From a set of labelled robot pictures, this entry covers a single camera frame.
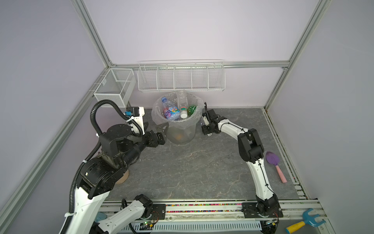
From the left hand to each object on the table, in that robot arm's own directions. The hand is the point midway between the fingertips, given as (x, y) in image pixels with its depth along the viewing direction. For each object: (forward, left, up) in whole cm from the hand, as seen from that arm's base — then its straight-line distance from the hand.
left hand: (158, 127), depth 55 cm
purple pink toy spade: (+2, -65, -42) cm, 77 cm away
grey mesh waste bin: (+19, -8, -37) cm, 42 cm away
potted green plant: (-4, +28, -43) cm, 52 cm away
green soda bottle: (+25, -14, -18) cm, 34 cm away
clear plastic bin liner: (+22, +5, -16) cm, 27 cm away
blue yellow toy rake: (-31, -68, -41) cm, 85 cm away
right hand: (+28, -25, -43) cm, 57 cm away
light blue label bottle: (+22, -3, -16) cm, 27 cm away
